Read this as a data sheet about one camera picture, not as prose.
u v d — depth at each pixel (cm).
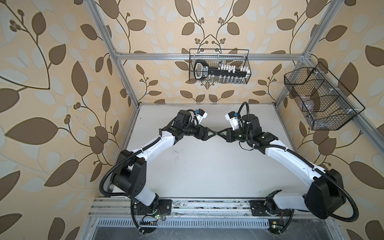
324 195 40
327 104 72
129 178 44
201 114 74
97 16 75
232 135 69
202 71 84
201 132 72
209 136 75
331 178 40
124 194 45
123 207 76
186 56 91
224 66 81
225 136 74
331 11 72
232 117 71
